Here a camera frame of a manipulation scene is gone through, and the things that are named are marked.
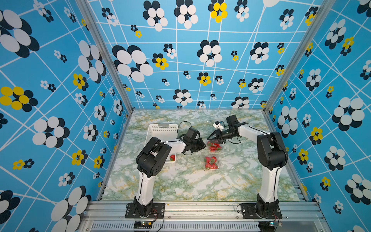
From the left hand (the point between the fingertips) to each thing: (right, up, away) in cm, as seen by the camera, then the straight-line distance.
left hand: (208, 145), depth 96 cm
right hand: (+2, +4, -2) cm, 5 cm away
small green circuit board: (-36, -37, -23) cm, 57 cm away
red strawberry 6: (-23, -7, -7) cm, 25 cm away
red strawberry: (-1, -8, -7) cm, 10 cm away
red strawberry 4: (+2, -2, -4) cm, 5 cm away
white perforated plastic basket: (-31, +7, +9) cm, 33 cm away
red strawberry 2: (+3, -8, -7) cm, 11 cm away
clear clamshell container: (+6, -2, -1) cm, 6 cm away
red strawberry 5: (+7, 0, +1) cm, 7 cm away
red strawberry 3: (+2, -11, -11) cm, 15 cm away
